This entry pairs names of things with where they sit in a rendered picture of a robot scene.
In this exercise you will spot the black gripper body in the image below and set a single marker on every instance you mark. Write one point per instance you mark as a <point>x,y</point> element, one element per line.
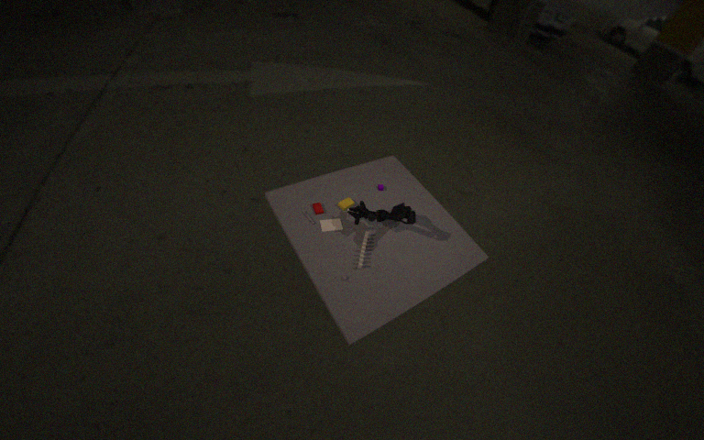
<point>361,215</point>

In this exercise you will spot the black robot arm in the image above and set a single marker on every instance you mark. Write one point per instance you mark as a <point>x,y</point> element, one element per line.
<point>382,215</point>

